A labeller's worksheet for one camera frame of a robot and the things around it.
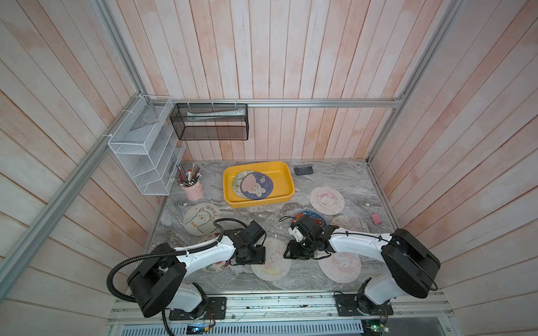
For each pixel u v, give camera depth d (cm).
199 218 98
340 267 83
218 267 83
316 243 67
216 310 73
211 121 104
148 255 41
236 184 110
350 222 96
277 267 84
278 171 114
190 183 91
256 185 108
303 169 118
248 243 66
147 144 69
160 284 42
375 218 98
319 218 98
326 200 104
